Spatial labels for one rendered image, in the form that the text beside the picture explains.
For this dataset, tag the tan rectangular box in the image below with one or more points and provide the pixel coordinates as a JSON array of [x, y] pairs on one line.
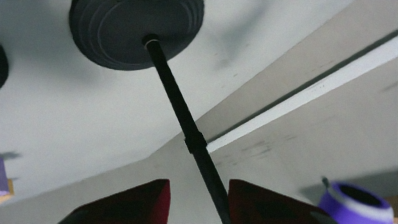
[[5, 194]]

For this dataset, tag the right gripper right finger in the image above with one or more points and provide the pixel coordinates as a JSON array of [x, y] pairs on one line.
[[253, 204]]

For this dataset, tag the purple box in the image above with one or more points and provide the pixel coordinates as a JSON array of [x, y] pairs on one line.
[[3, 179]]

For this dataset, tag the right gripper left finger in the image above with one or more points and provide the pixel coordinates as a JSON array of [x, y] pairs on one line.
[[148, 203]]

